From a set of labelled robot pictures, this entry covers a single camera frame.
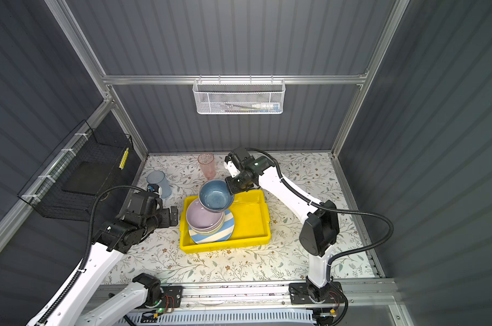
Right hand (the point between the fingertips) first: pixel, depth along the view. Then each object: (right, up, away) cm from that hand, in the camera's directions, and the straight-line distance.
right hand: (230, 190), depth 81 cm
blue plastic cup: (-34, +5, +10) cm, 36 cm away
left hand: (-24, -7, -7) cm, 26 cm away
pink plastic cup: (-14, +11, +20) cm, 27 cm away
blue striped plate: (-3, -19, +3) cm, 20 cm away
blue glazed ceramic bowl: (-7, -2, +1) cm, 7 cm away
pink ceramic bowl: (-12, -12, +2) cm, 18 cm away
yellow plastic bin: (+9, -17, +11) cm, 22 cm away
